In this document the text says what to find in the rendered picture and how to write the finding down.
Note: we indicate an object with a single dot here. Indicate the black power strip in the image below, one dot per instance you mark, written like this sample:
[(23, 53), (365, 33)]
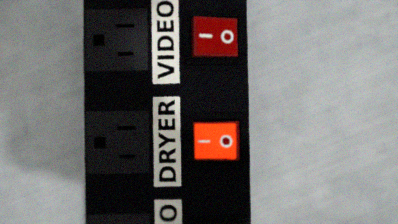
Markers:
[(166, 112)]

